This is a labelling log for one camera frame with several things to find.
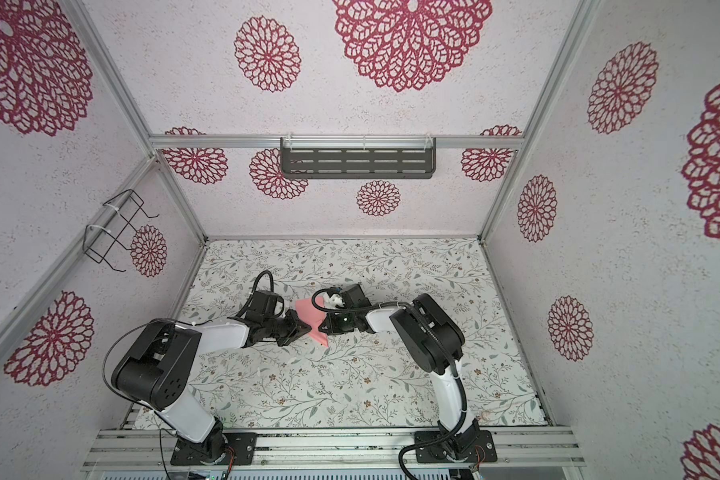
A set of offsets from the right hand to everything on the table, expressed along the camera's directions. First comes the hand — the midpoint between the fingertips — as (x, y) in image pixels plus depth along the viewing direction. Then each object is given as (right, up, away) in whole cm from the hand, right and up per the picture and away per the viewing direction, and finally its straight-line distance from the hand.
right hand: (319, 325), depth 95 cm
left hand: (-2, -1, -2) cm, 3 cm away
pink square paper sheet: (-5, +3, +5) cm, 8 cm away
